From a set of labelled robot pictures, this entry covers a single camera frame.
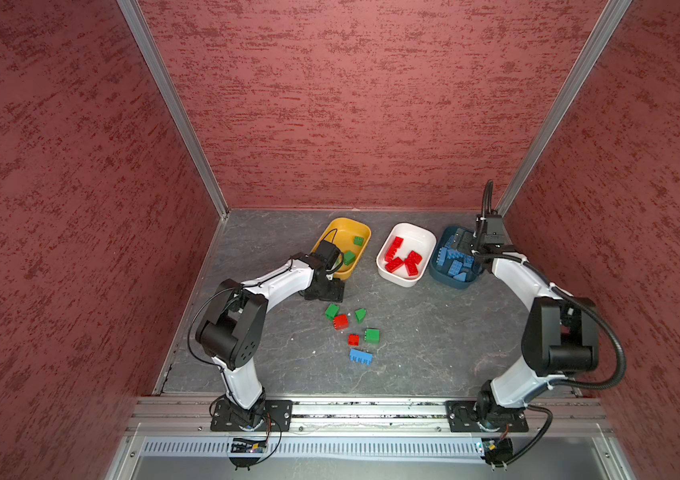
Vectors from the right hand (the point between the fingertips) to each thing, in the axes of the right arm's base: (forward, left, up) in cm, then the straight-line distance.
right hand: (466, 244), depth 94 cm
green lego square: (-25, +32, -11) cm, 42 cm away
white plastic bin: (+6, +17, -12) cm, 22 cm away
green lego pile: (-17, +44, -10) cm, 48 cm away
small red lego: (-25, +37, -13) cm, 47 cm away
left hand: (-14, +44, -9) cm, 47 cm away
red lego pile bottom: (-20, +41, -12) cm, 47 cm away
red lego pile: (+1, +16, -12) cm, 20 cm away
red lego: (+1, +22, -12) cm, 25 cm away
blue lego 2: (-1, 0, -13) cm, 13 cm away
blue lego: (-31, +36, -11) cm, 48 cm away
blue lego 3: (+3, +5, -10) cm, 12 cm away
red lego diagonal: (+6, +22, -10) cm, 25 cm away
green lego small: (-18, +35, -11) cm, 41 cm away
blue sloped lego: (-6, 0, -10) cm, 11 cm away
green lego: (+4, +38, -11) cm, 39 cm away
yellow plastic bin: (+14, +36, -11) cm, 40 cm away
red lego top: (+6, +14, -12) cm, 19 cm away
